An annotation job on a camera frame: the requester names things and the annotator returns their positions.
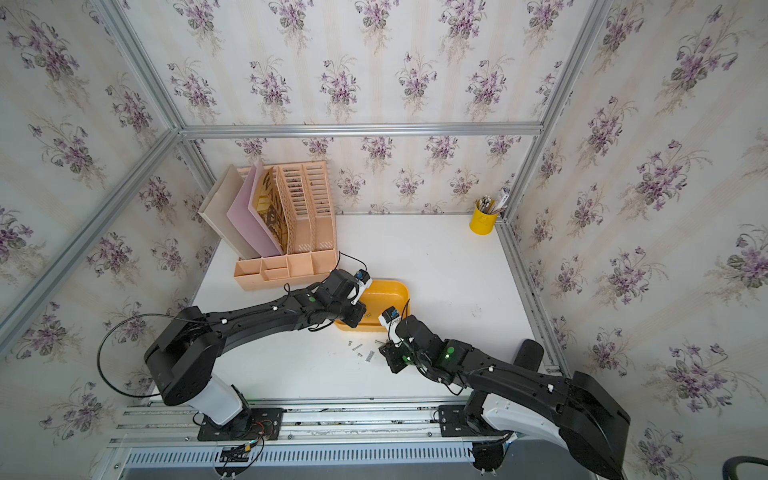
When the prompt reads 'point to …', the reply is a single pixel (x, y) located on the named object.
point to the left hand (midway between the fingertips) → (367, 311)
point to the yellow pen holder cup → (482, 223)
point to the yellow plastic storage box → (381, 294)
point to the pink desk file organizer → (306, 197)
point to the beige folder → (215, 210)
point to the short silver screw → (370, 356)
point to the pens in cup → (490, 206)
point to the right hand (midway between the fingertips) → (384, 349)
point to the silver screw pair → (354, 349)
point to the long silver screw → (349, 342)
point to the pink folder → (257, 212)
